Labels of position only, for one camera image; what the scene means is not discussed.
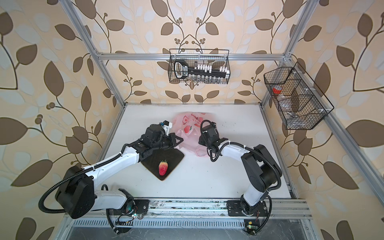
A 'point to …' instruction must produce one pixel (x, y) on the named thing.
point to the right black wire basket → (301, 105)
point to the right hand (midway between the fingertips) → (202, 139)
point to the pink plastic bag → (187, 125)
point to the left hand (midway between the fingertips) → (185, 138)
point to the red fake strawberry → (163, 167)
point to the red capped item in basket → (277, 90)
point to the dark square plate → (172, 156)
